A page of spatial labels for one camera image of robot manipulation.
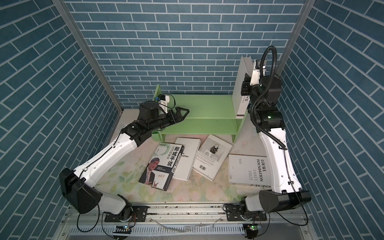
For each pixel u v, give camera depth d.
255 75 0.52
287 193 0.38
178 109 0.64
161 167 0.83
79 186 0.39
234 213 0.74
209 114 0.82
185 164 0.86
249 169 0.85
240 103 0.71
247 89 0.57
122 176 0.86
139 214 0.74
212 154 0.91
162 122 0.62
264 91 0.42
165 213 0.75
